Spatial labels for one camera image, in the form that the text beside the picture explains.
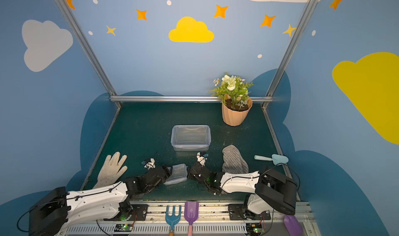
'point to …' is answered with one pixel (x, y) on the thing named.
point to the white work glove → (112, 169)
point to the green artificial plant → (233, 90)
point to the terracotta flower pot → (233, 117)
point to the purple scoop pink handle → (292, 225)
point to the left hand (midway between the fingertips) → (174, 172)
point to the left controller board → (123, 227)
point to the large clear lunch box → (194, 138)
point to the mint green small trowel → (277, 159)
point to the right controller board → (254, 228)
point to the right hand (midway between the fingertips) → (187, 168)
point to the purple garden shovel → (191, 214)
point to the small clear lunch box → (179, 174)
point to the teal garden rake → (173, 219)
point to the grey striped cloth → (233, 162)
